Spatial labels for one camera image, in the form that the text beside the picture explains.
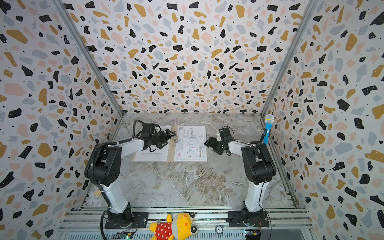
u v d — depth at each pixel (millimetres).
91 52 869
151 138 838
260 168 509
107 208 595
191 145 1032
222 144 768
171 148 1012
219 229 716
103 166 504
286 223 758
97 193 814
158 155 971
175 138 1032
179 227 650
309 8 716
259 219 680
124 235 702
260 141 953
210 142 903
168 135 886
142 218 742
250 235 715
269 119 835
